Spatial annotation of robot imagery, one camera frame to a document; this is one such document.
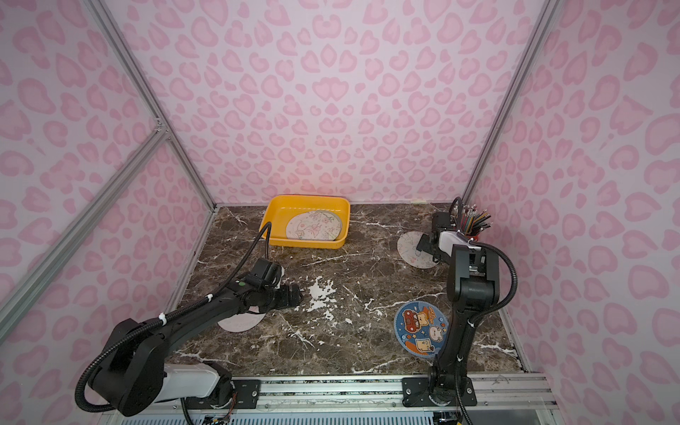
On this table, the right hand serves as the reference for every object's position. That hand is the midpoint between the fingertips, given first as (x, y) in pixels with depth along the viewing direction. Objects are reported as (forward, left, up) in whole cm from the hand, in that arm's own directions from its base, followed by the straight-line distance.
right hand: (436, 249), depth 104 cm
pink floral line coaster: (+10, +48, +2) cm, 49 cm away
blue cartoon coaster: (-30, +10, -1) cm, 32 cm away
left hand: (-24, +51, +5) cm, 57 cm away
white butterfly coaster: (0, +11, 0) cm, 11 cm away
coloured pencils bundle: (+3, -10, +14) cm, 17 cm away
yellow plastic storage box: (+20, +65, +2) cm, 68 cm away
